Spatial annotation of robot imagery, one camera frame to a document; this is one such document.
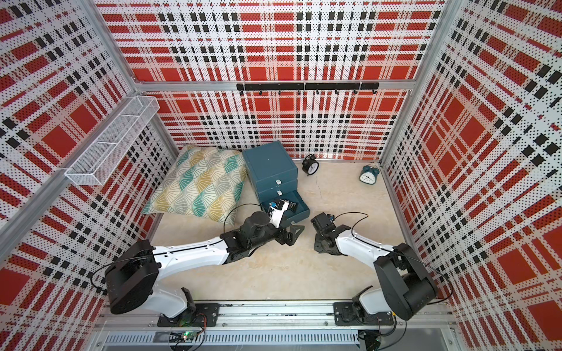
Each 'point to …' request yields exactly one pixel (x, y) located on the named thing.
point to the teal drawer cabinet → (274, 176)
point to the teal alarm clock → (369, 174)
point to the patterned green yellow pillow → (202, 181)
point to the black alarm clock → (309, 165)
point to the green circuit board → (189, 336)
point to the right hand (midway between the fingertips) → (326, 244)
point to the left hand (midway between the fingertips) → (297, 222)
